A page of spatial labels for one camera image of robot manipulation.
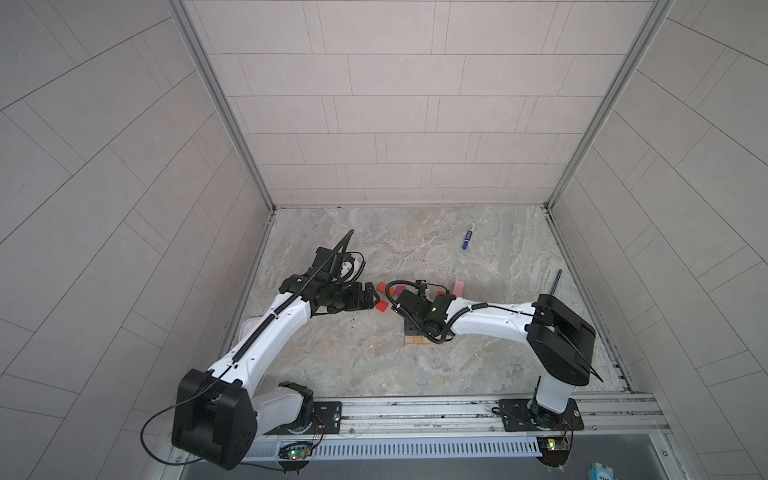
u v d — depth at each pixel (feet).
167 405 1.18
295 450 2.11
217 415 1.24
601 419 2.34
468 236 3.52
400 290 2.24
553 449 2.23
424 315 2.07
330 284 2.16
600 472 2.07
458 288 3.06
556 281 3.15
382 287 2.28
